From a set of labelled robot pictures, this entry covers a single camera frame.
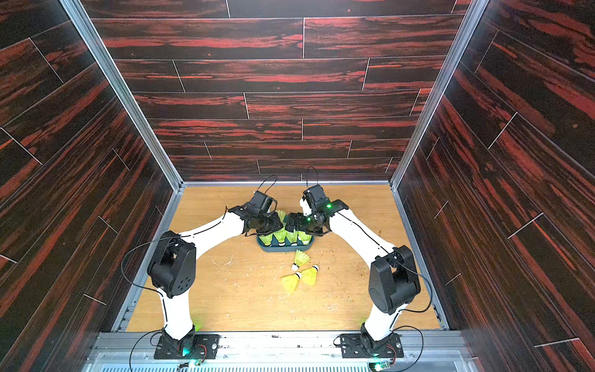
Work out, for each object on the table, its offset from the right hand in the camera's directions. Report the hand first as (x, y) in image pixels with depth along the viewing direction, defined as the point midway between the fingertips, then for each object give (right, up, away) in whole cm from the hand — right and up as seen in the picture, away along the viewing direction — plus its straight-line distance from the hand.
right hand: (300, 226), depth 88 cm
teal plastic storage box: (-5, -10, +8) cm, 14 cm away
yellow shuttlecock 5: (0, -13, +3) cm, 14 cm away
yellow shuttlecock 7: (+3, -19, 0) cm, 19 cm away
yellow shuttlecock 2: (-8, -4, +6) cm, 11 cm away
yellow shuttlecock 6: (-4, -21, -1) cm, 22 cm away
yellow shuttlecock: (-14, -6, +7) cm, 17 cm away
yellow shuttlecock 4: (+2, -5, +6) cm, 8 cm away
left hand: (-7, 0, +5) cm, 9 cm away
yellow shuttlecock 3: (-3, -5, +9) cm, 11 cm away
